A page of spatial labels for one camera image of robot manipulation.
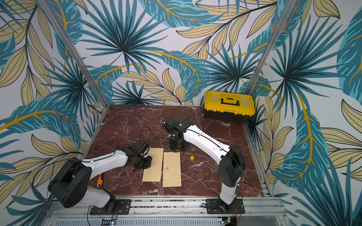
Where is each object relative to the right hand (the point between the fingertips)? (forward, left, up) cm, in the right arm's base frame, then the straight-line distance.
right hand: (176, 150), depth 80 cm
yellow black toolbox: (+32, -37, +2) cm, 49 cm away
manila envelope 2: (-8, +14, -14) cm, 21 cm away
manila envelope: (-8, +3, -14) cm, 17 cm away
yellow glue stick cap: (0, -10, -12) cm, 16 cm away
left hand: (-5, +16, -13) cm, 21 cm away
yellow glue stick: (-4, -2, +5) cm, 7 cm away
